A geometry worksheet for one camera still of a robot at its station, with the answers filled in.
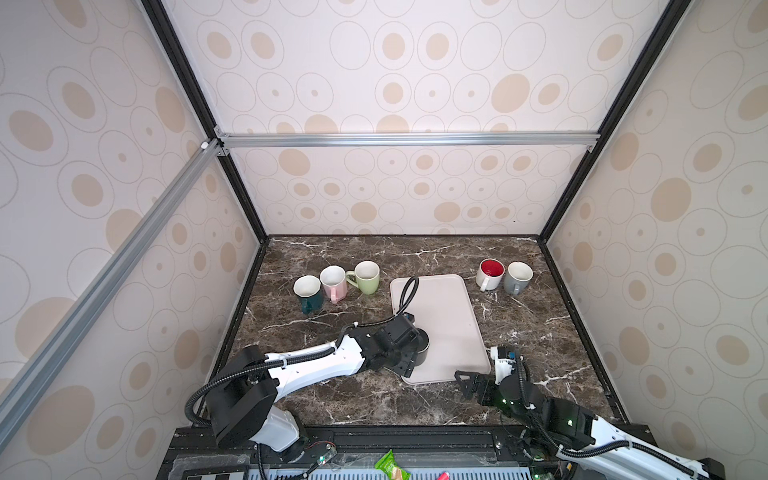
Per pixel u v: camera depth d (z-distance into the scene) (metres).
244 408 0.42
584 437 0.55
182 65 0.75
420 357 0.88
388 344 0.63
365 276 0.98
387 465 0.69
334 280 0.97
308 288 0.96
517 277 0.97
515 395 0.56
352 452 0.73
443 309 1.01
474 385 0.69
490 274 1.02
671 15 0.68
